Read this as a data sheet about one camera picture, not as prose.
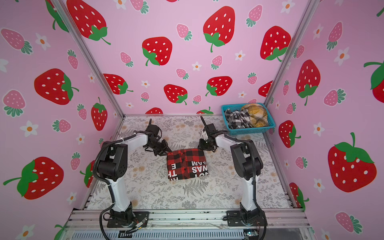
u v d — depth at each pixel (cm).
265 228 67
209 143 86
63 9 69
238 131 104
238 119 106
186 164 88
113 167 53
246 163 53
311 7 69
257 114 107
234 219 73
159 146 88
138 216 75
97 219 68
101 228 69
